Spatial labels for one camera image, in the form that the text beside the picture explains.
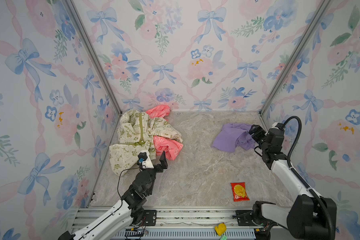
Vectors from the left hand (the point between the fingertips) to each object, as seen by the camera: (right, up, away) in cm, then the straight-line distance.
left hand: (156, 152), depth 76 cm
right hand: (+55, +12, +8) cm, 57 cm away
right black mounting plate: (+44, -32, -3) cm, 54 cm away
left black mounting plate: (-3, -33, -1) cm, 33 cm away
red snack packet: (+44, -23, +5) cm, 50 cm away
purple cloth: (+49, +7, +29) cm, 57 cm away
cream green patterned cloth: (-17, +10, +21) cm, 29 cm away
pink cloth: (+7, 0, +13) cm, 14 cm away
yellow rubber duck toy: (+31, -35, -6) cm, 47 cm away
